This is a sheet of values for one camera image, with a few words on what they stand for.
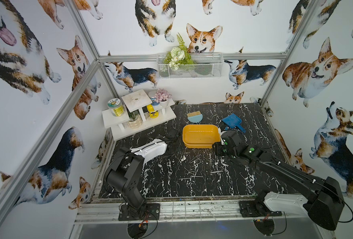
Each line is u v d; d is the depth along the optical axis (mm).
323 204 383
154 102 951
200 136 1058
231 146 606
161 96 923
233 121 1128
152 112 1066
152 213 734
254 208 675
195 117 1141
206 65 926
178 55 783
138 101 935
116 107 898
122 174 457
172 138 736
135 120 1029
